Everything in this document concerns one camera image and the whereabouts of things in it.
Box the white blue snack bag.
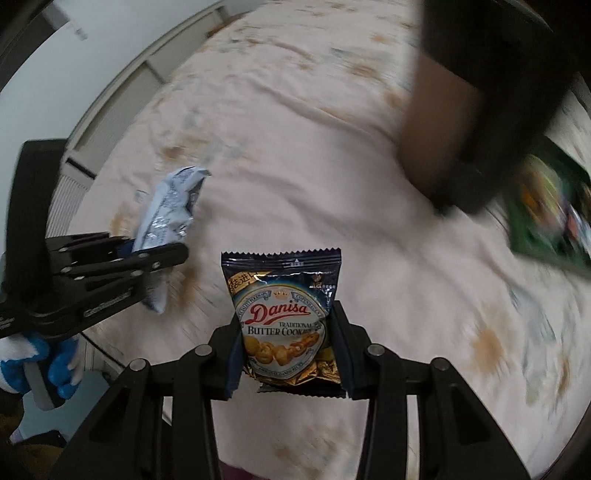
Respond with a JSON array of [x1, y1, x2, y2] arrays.
[[132, 166, 209, 314]]

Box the Danisa butter cookies bag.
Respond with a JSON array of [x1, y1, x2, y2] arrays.
[[221, 248, 346, 398]]

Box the blue chocolate wafer bag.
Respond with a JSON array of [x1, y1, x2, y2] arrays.
[[565, 184, 590, 257]]

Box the colourful gummy candy bag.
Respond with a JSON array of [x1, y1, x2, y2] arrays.
[[520, 154, 566, 236]]

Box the blue gloved left hand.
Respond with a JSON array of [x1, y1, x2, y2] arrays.
[[1, 334, 84, 414]]

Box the white louvred radiator cover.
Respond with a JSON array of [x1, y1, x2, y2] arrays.
[[47, 1, 229, 237]]

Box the green rectangular tray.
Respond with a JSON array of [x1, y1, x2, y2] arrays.
[[504, 137, 590, 278]]

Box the floral pink bed quilt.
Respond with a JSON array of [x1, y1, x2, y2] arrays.
[[71, 1, 590, 479]]

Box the brown black cylindrical container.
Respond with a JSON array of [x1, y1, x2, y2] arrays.
[[398, 1, 590, 214]]

